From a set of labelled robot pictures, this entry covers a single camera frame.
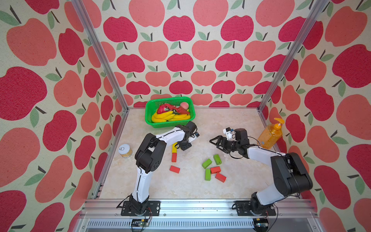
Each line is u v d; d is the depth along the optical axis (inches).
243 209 28.9
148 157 21.1
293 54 33.9
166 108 42.4
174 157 36.7
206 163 35.2
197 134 36.3
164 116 41.9
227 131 34.4
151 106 45.1
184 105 45.2
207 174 33.3
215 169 34.0
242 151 27.6
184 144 34.4
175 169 34.9
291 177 17.9
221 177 33.1
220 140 32.3
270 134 33.3
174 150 37.7
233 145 30.9
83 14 28.3
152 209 29.5
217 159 35.8
